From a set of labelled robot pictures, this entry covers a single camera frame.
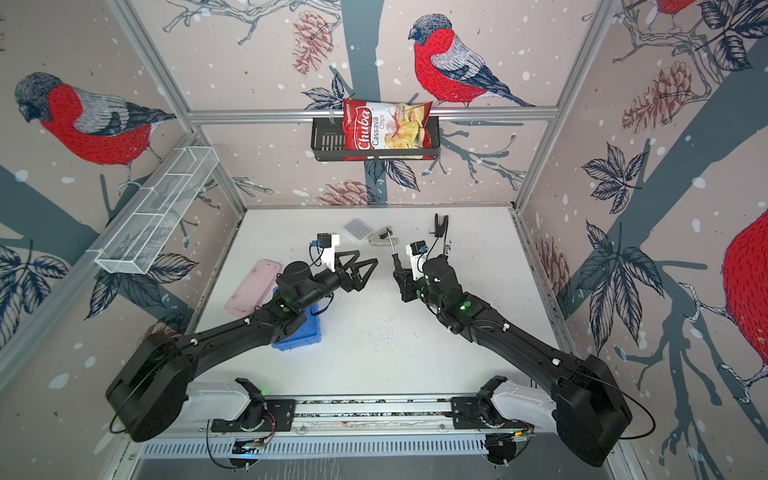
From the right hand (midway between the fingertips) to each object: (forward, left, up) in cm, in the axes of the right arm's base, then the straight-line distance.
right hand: (393, 277), depth 79 cm
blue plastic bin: (-12, +23, -12) cm, 28 cm away
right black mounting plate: (-28, -21, -18) cm, 39 cm away
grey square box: (+32, +17, -17) cm, 40 cm away
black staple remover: (+32, -15, -17) cm, 39 cm away
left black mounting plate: (-32, +30, -12) cm, 45 cm away
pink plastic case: (+4, +48, -15) cm, 50 cm away
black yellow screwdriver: (+3, -1, +2) cm, 4 cm away
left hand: (0, +6, +9) cm, 11 cm away
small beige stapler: (+27, +6, -17) cm, 33 cm away
